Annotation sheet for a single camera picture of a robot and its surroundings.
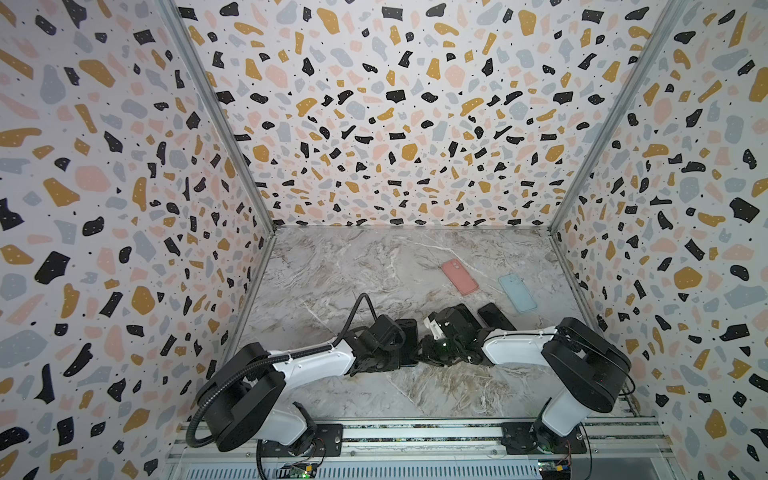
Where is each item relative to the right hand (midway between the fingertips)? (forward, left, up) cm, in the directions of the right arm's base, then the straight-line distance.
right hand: (407, 354), depth 85 cm
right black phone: (+13, -28, -3) cm, 31 cm away
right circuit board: (-26, -36, -5) cm, 44 cm away
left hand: (-1, +1, 0) cm, 2 cm away
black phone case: (0, 0, +1) cm, 1 cm away
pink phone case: (+30, -19, -5) cm, 36 cm away
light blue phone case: (+24, -38, -5) cm, 46 cm away
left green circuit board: (-27, +25, -3) cm, 37 cm away
